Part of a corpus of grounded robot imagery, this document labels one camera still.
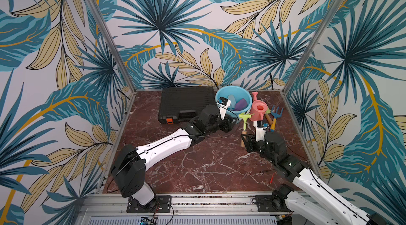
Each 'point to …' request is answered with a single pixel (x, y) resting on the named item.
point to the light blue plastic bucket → (239, 93)
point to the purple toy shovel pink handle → (241, 104)
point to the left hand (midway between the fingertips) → (233, 119)
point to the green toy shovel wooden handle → (268, 118)
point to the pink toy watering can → (258, 109)
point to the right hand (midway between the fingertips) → (243, 134)
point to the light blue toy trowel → (232, 98)
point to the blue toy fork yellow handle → (275, 115)
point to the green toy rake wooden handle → (245, 116)
